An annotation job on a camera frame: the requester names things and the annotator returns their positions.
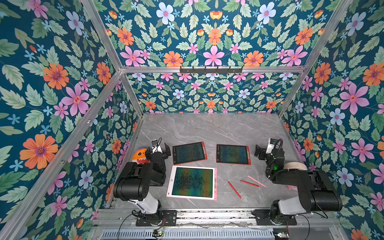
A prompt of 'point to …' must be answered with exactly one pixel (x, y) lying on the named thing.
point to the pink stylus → (253, 179)
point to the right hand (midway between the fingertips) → (268, 145)
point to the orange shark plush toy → (139, 156)
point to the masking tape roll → (295, 165)
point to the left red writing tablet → (189, 153)
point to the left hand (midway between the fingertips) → (158, 144)
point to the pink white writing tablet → (193, 182)
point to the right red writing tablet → (236, 154)
